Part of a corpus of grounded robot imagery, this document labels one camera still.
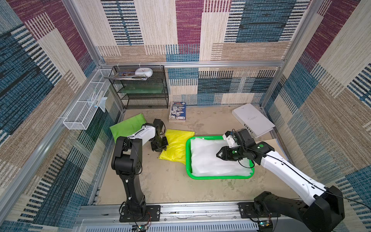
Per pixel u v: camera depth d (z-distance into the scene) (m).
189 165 0.83
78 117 0.89
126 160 0.51
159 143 0.86
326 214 0.39
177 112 1.15
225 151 0.69
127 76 0.93
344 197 0.61
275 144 0.99
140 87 1.01
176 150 0.94
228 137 0.74
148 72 0.89
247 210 0.73
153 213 0.73
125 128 1.06
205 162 0.83
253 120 1.07
